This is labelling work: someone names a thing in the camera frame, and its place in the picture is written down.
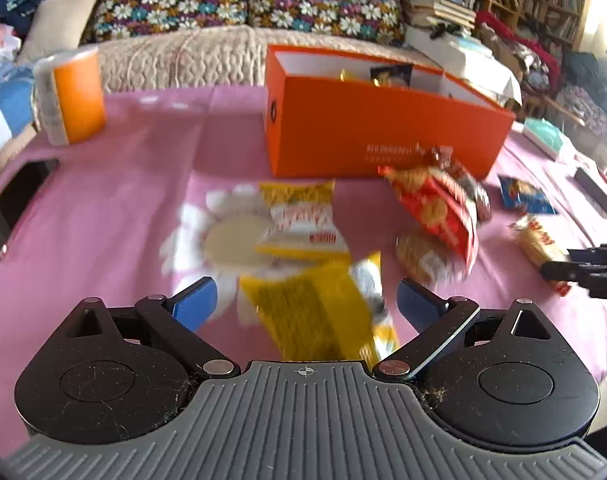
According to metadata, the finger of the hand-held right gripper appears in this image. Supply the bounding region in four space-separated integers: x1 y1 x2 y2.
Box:
540 260 607 302
566 243 607 266

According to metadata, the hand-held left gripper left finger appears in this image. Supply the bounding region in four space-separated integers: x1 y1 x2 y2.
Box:
63 276 240 378

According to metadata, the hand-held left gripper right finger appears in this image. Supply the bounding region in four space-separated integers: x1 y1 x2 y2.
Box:
373 278 551 380

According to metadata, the red beige snack packet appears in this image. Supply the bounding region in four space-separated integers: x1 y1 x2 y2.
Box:
511 214 571 297

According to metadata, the yellow chip bag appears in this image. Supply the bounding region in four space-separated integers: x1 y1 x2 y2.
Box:
238 252 400 363

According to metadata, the orange cardboard box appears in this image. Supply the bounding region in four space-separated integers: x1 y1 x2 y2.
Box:
263 44 517 180

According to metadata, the brown pastry snack packet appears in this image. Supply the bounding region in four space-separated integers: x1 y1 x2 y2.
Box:
396 230 469 283

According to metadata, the black box with red lid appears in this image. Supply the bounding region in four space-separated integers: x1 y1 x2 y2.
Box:
573 157 607 218

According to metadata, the small dark blue snack packet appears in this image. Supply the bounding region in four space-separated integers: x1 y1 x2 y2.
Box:
498 176 558 216

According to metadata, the red snack bag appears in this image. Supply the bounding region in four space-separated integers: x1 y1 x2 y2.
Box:
381 166 479 267

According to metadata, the dark brown silver snack bag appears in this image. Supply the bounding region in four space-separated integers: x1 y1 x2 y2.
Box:
426 146 493 223

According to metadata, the teal tissue pack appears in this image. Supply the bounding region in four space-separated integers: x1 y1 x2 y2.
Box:
522 117 577 161

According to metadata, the yellow clear snack packet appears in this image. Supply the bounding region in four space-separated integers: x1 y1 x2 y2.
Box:
256 181 351 263

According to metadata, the pink tablecloth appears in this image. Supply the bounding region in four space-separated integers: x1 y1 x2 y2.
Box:
0 82 607 456

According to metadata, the dark blue garment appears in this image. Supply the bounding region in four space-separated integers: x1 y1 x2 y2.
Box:
563 52 607 126

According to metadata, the black smartphone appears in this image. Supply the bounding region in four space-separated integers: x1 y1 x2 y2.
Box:
0 158 60 261

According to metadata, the white sheet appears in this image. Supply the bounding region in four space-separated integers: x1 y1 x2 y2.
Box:
406 25 521 108

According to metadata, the orange white cylindrical canister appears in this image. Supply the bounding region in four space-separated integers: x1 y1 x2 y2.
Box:
32 45 107 147

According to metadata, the red garment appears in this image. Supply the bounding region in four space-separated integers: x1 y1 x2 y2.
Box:
476 10 564 76

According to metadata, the beige quilted sofa cover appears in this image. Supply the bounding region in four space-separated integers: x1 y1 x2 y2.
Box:
98 27 434 93

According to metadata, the blue striped blanket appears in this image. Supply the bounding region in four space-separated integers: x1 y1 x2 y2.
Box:
0 67 36 166

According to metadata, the stack of books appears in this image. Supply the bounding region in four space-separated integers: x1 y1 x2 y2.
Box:
408 0 477 28

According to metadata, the floral cushion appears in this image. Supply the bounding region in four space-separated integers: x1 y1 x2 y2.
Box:
94 0 249 43
248 0 404 46

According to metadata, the beige pillow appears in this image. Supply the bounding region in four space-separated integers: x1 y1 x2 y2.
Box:
16 0 105 66

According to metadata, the pile of clothes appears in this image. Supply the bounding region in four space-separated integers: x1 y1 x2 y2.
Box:
0 20 24 68

